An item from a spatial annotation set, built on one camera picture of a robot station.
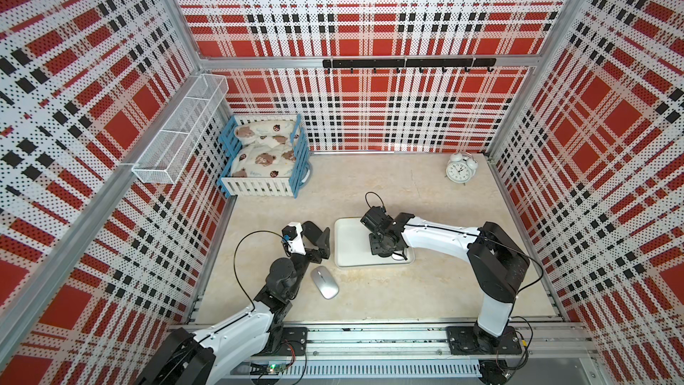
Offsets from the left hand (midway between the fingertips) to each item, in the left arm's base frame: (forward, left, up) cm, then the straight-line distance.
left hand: (321, 226), depth 82 cm
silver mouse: (-13, -1, -13) cm, 18 cm away
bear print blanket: (+34, +29, -5) cm, 45 cm away
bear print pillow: (+43, +22, +2) cm, 48 cm away
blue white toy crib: (+23, +40, -9) cm, 47 cm away
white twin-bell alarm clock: (+29, -53, -7) cm, 61 cm away
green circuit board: (-35, +12, -13) cm, 40 cm away
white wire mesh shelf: (+23, +56, +8) cm, 61 cm away
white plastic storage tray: (-1, -9, -14) cm, 17 cm away
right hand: (0, -21, -11) cm, 24 cm away
